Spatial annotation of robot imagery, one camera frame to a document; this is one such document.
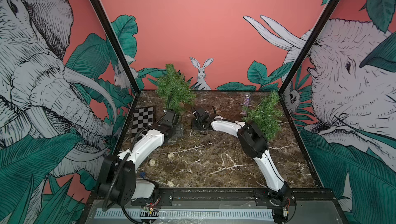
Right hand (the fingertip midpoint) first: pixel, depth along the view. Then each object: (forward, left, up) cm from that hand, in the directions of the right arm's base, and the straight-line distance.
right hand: (190, 123), depth 99 cm
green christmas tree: (+8, +8, +25) cm, 27 cm away
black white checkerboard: (+4, +32, +1) cm, 33 cm away
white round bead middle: (-21, +10, 0) cm, 23 cm away
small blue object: (-32, +23, 0) cm, 39 cm away
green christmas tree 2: (-10, -39, +27) cm, 48 cm away
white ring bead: (-25, +19, 0) cm, 32 cm away
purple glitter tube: (+21, -40, +1) cm, 46 cm away
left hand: (-7, +7, +8) cm, 13 cm away
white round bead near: (-36, +7, 0) cm, 37 cm away
